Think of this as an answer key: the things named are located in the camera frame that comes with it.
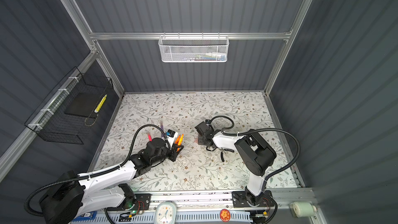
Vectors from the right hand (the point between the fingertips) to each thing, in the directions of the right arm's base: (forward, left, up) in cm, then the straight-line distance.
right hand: (204, 138), depth 95 cm
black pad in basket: (+3, +59, +29) cm, 66 cm away
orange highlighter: (-10, +14, +16) cm, 23 cm away
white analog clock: (-39, +17, +3) cm, 43 cm away
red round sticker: (-39, -9, 0) cm, 40 cm away
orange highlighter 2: (-8, +12, +14) cm, 20 cm away
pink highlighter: (+1, +35, -1) cm, 35 cm away
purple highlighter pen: (+8, +28, -1) cm, 29 cm away
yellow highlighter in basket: (+4, +52, +28) cm, 59 cm away
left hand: (-11, +11, +10) cm, 19 cm away
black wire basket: (-11, +65, +32) cm, 73 cm away
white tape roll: (-37, -41, +8) cm, 56 cm away
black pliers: (-7, -11, -1) cm, 13 cm away
